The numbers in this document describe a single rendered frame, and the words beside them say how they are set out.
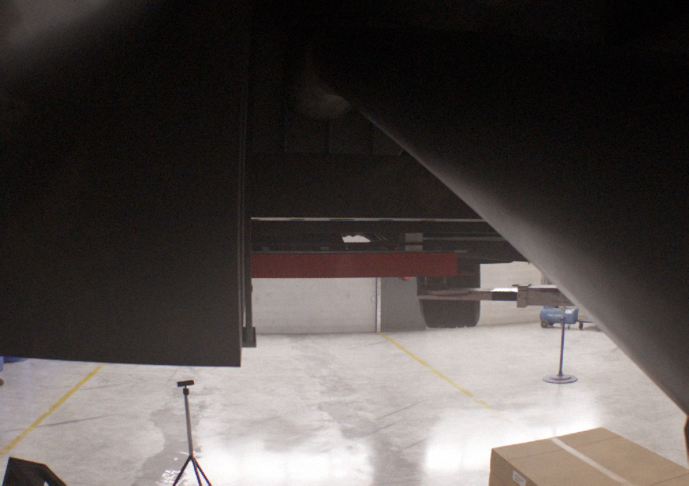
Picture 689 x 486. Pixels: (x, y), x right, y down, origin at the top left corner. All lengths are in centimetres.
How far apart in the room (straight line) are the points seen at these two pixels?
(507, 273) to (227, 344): 1073
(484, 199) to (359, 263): 102
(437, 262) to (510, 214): 108
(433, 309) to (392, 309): 772
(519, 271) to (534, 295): 929
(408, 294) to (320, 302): 157
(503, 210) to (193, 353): 11
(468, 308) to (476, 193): 218
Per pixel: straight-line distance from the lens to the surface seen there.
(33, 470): 50
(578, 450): 333
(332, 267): 119
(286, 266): 118
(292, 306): 984
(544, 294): 172
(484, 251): 141
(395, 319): 1012
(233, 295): 19
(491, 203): 17
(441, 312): 237
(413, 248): 123
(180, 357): 19
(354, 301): 997
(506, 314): 1098
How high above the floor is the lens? 168
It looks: 1 degrees up
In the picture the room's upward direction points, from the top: straight up
